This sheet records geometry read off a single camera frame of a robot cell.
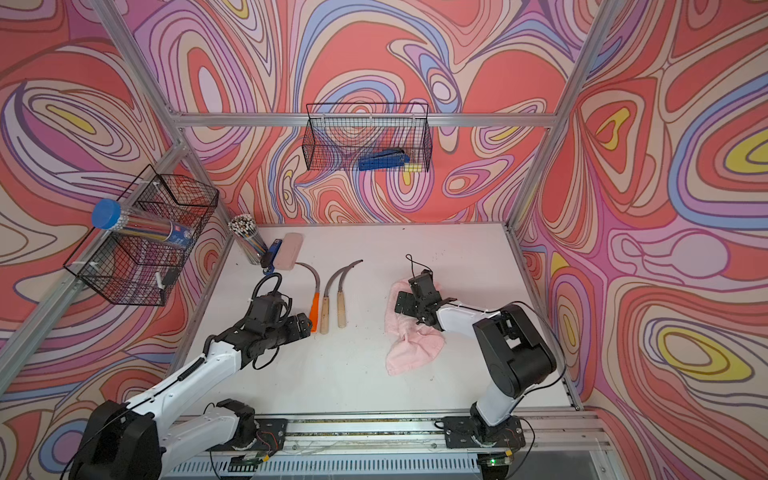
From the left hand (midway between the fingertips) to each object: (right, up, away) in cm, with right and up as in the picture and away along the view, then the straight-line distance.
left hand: (305, 327), depth 86 cm
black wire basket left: (-40, +18, -11) cm, 45 cm away
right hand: (+32, +3, +10) cm, 33 cm away
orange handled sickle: (0, +3, +10) cm, 10 cm away
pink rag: (+31, -5, -2) cm, 31 cm away
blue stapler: (-17, +23, +22) cm, 36 cm away
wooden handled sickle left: (+4, +4, +10) cm, 11 cm away
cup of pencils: (-22, +25, +15) cm, 37 cm away
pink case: (-12, +22, +22) cm, 34 cm away
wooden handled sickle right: (+9, +5, +10) cm, 14 cm away
